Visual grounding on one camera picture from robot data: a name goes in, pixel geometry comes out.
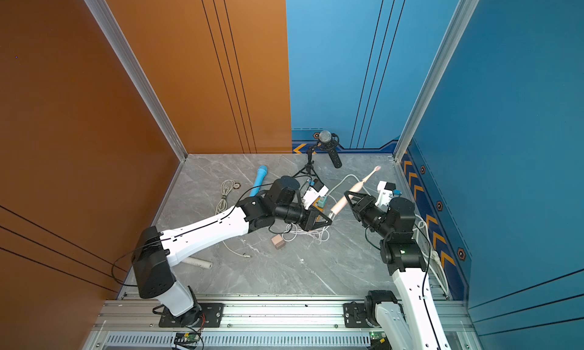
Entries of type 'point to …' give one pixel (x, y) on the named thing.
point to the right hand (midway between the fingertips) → (344, 195)
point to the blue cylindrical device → (261, 173)
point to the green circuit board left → (189, 339)
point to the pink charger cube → (277, 241)
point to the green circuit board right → (379, 341)
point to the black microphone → (330, 144)
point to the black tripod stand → (309, 167)
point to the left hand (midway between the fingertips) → (331, 220)
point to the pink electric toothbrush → (344, 202)
